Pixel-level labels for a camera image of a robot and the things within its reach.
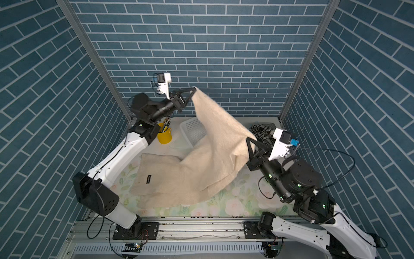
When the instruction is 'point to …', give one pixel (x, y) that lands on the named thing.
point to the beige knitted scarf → (215, 164)
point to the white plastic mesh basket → (193, 130)
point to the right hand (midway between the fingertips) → (249, 141)
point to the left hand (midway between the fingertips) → (202, 93)
